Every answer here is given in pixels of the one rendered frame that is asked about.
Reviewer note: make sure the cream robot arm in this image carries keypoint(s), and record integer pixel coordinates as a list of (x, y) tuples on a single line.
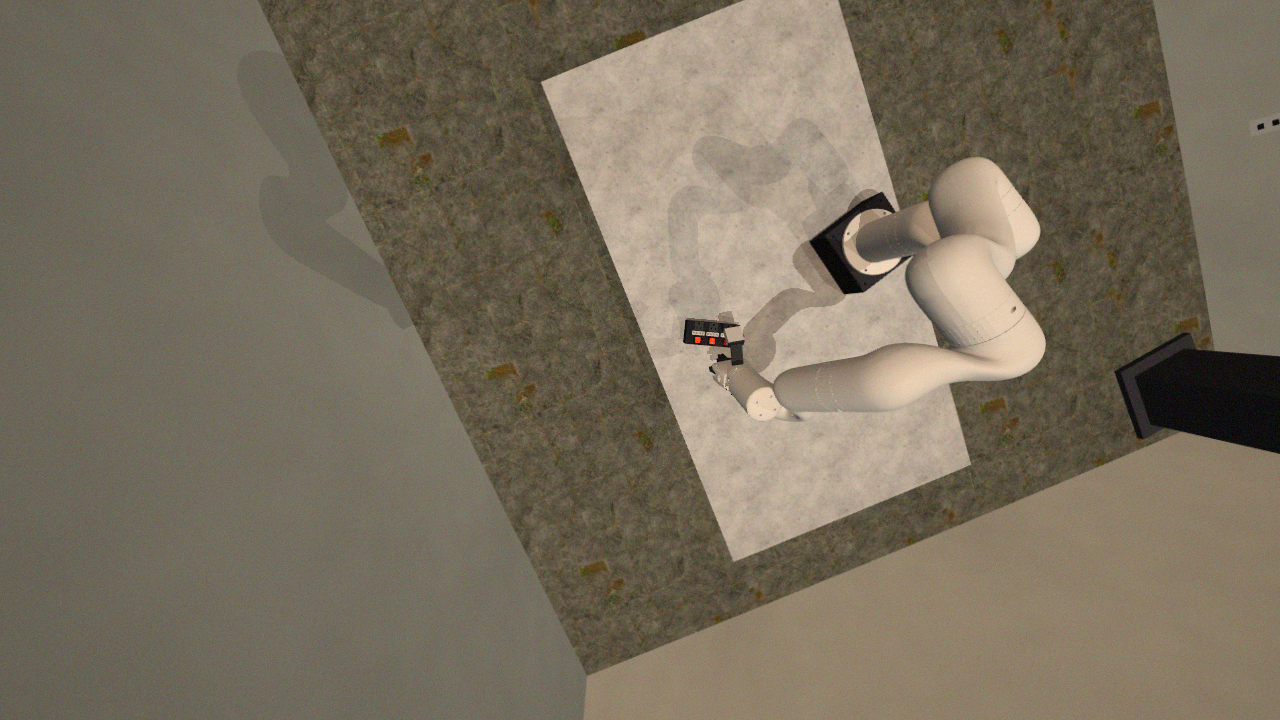
[(958, 282)]

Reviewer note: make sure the black power strip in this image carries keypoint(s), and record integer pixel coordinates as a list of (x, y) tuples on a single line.
[(705, 333)]

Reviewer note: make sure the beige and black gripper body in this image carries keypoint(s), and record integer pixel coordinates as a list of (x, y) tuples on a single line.
[(722, 369)]

